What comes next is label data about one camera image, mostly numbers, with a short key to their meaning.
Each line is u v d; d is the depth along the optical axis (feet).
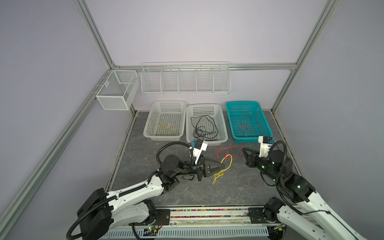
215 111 3.71
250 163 1.97
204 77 3.37
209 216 2.47
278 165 1.63
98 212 1.31
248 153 2.20
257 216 2.41
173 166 1.67
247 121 3.79
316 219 1.50
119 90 3.33
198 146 1.79
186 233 5.18
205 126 3.64
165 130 3.56
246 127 3.64
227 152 3.24
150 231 2.37
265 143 1.99
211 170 1.87
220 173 1.87
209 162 1.83
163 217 2.42
